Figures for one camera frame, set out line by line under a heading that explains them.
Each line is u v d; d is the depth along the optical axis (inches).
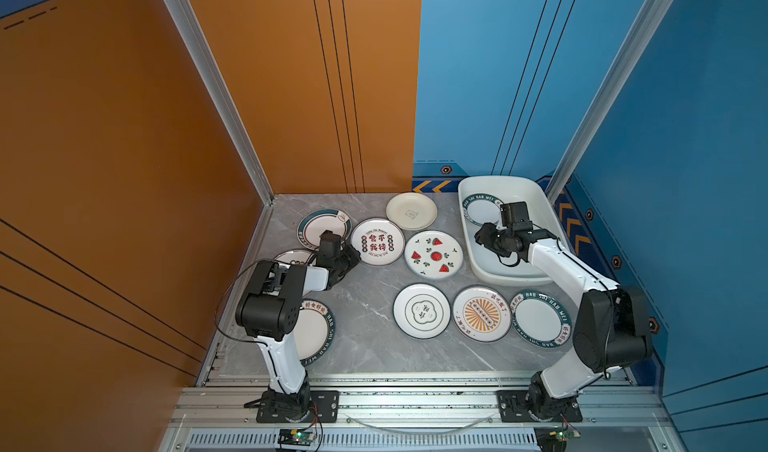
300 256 38.8
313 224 43.9
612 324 18.0
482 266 35.1
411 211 45.7
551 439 27.6
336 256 32.4
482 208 45.5
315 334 34.2
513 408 28.5
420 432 27.8
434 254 40.3
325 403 29.2
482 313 35.0
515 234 26.8
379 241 41.3
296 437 27.8
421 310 35.1
